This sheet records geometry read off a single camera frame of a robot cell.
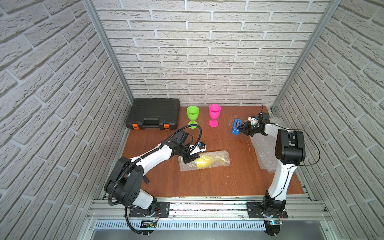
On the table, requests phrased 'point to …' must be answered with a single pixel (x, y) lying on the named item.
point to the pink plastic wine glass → (214, 111)
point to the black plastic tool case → (160, 112)
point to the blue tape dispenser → (236, 131)
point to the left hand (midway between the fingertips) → (199, 154)
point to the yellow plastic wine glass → (207, 161)
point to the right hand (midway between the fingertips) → (240, 128)
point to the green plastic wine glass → (192, 112)
